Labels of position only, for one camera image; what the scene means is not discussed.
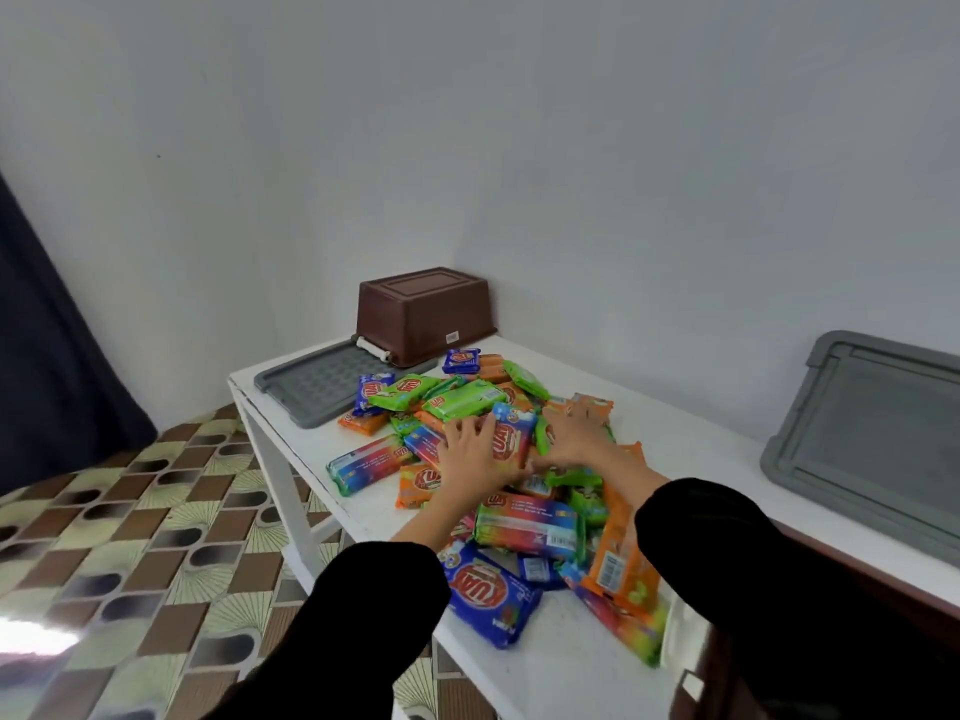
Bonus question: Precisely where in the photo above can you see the person's left forearm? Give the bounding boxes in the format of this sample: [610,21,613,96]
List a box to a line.
[202,486,470,720]

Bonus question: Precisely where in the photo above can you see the person's right forearm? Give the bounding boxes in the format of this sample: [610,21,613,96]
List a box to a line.
[599,456,960,720]

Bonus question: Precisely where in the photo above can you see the grey plastic lid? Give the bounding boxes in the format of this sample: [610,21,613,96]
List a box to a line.
[253,335,440,431]
[759,330,960,569]

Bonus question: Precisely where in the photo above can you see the pile of colourful soap packets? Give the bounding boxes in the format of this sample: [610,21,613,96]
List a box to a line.
[326,348,673,668]

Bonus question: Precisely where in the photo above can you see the blue snack packet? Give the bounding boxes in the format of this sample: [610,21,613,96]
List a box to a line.
[517,554,568,592]
[437,543,545,651]

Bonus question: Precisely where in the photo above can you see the person's left hand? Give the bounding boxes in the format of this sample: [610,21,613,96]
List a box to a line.
[437,413,530,511]

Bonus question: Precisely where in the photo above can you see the brown storage box with sticker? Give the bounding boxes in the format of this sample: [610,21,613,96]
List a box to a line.
[354,266,499,370]

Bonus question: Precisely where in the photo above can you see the person's right hand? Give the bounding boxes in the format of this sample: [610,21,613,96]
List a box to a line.
[524,408,639,492]

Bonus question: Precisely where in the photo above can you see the dark blue curtain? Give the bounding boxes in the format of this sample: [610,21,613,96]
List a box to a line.
[0,171,159,497]

